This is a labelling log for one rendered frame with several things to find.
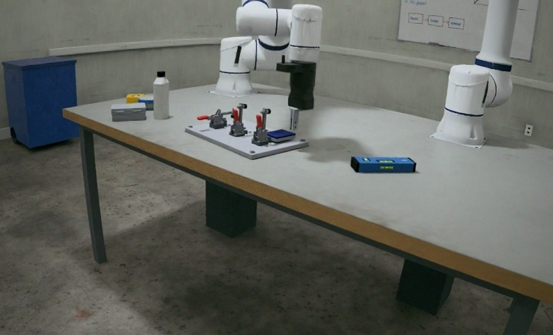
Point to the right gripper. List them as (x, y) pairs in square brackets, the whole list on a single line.
[(302, 81)]

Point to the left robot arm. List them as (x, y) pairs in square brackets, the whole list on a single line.
[(472, 88)]

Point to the white bottle with black cap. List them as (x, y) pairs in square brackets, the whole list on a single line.
[(161, 96)]

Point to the blue spirit level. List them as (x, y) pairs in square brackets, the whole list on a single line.
[(382, 164)]

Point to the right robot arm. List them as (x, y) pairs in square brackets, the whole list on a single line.
[(273, 25)]

